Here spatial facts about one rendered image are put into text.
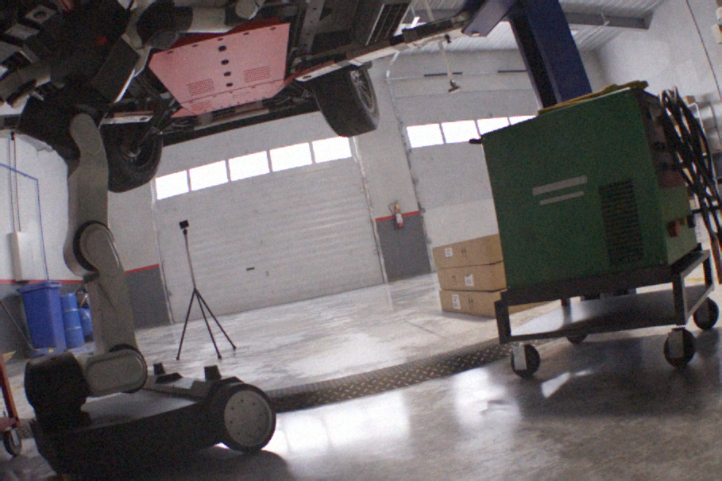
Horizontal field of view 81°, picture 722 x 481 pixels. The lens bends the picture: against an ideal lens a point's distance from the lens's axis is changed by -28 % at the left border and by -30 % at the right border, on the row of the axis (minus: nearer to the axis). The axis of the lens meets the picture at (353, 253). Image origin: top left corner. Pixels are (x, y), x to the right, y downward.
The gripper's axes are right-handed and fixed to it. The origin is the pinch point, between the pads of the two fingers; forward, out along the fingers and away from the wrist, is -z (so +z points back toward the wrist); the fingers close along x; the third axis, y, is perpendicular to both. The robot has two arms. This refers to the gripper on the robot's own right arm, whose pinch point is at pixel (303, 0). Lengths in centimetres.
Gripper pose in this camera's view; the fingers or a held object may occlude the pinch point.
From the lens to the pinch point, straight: 209.1
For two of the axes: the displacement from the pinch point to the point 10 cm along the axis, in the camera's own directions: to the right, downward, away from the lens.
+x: -0.8, 9.4, -3.3
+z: -4.0, -3.3, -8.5
